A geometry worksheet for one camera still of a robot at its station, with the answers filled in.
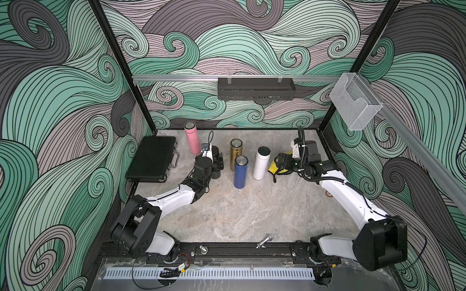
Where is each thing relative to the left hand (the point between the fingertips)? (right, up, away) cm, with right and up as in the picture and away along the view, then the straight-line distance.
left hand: (213, 151), depth 86 cm
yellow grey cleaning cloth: (+32, -11, +11) cm, 35 cm away
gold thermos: (+11, +1, 0) cm, 11 cm away
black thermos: (+3, -5, -9) cm, 10 cm away
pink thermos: (-12, +11, +7) cm, 18 cm away
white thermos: (+23, -5, -2) cm, 23 cm away
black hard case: (-34, -4, +14) cm, 37 cm away
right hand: (+32, -5, -2) cm, 33 cm away
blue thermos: (+13, -9, -3) cm, 16 cm away
